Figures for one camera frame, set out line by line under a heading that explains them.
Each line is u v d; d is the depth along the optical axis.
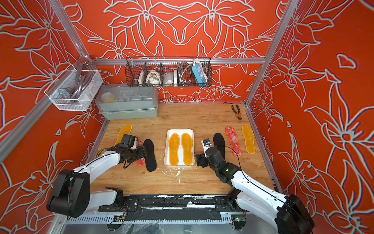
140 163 0.88
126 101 1.01
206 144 0.71
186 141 0.96
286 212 0.40
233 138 0.98
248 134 1.00
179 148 0.93
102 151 0.92
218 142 0.95
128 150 0.72
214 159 0.60
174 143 0.95
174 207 0.73
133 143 0.75
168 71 0.97
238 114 1.11
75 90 0.78
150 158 0.88
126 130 1.03
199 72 0.87
